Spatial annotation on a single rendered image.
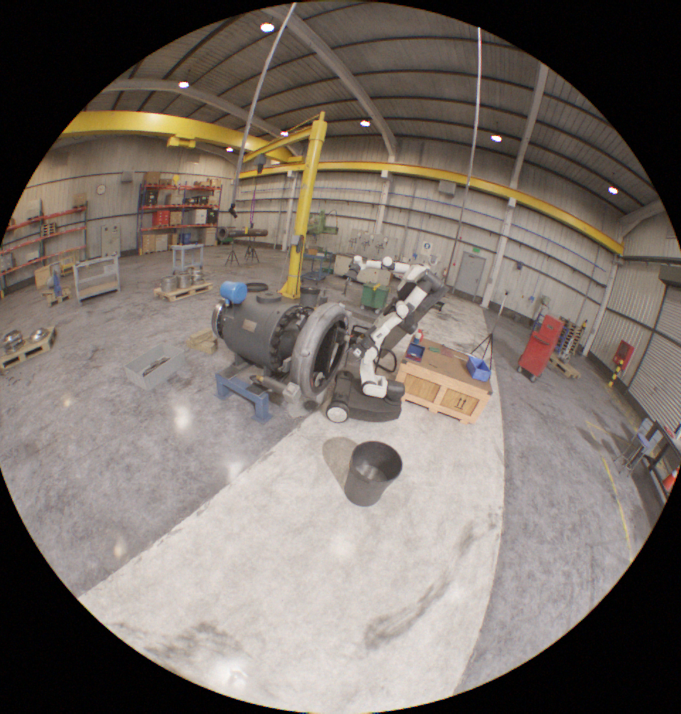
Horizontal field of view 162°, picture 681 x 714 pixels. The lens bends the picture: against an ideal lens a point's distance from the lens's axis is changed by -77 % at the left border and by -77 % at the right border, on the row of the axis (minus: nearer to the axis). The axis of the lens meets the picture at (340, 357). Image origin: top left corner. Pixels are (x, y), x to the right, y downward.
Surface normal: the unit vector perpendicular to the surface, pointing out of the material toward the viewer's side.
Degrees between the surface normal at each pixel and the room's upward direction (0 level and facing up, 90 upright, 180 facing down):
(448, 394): 90
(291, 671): 0
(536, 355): 90
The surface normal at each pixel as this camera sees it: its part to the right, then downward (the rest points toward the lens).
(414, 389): -0.40, 0.38
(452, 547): 0.17, -0.86
